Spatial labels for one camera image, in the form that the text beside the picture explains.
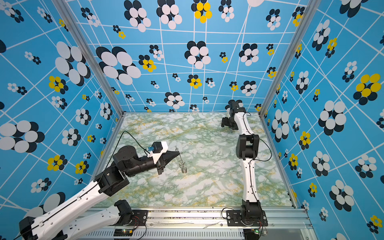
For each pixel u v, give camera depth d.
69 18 0.72
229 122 0.97
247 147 0.70
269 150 1.01
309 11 0.69
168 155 0.57
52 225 0.40
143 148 0.48
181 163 0.61
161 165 0.53
